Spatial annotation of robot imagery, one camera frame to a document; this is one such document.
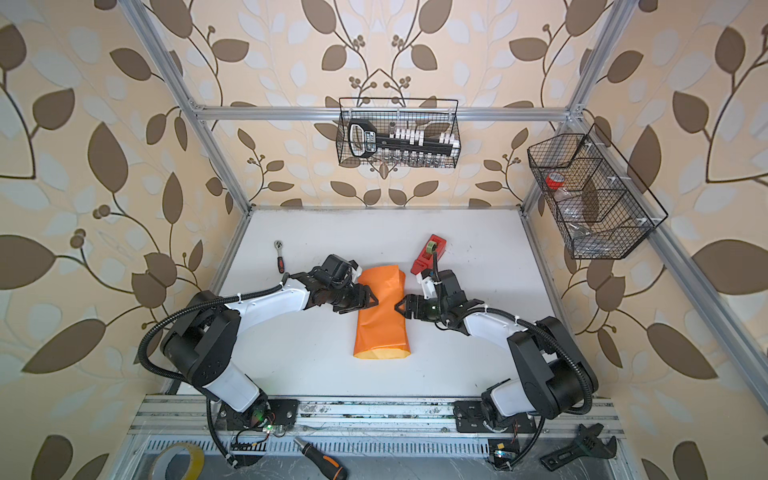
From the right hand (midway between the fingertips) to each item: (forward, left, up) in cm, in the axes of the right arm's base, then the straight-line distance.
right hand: (406, 311), depth 88 cm
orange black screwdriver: (-36, +19, -3) cm, 41 cm away
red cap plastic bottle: (+23, -41, +29) cm, 55 cm away
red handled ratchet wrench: (+30, +45, -3) cm, 54 cm away
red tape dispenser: (+22, -11, +1) cm, 24 cm away
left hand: (+2, +9, +3) cm, 10 cm away
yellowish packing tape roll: (-35, +49, -2) cm, 60 cm away
